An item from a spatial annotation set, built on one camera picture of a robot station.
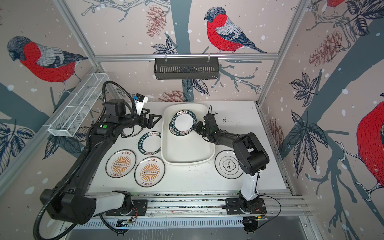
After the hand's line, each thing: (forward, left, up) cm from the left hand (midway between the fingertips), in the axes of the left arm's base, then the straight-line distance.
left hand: (153, 113), depth 72 cm
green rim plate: (+9, -6, -30) cm, 32 cm away
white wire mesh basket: (+9, +41, -3) cm, 42 cm away
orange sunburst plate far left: (-12, +25, -32) cm, 43 cm away
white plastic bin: (-3, -16, -33) cm, 37 cm away
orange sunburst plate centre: (-17, +6, -33) cm, 38 cm away
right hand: (+8, -18, -23) cm, 31 cm away
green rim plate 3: (+3, +11, -35) cm, 36 cm away
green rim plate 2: (+14, -13, -25) cm, 32 cm away
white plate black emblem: (-14, -40, -33) cm, 53 cm away
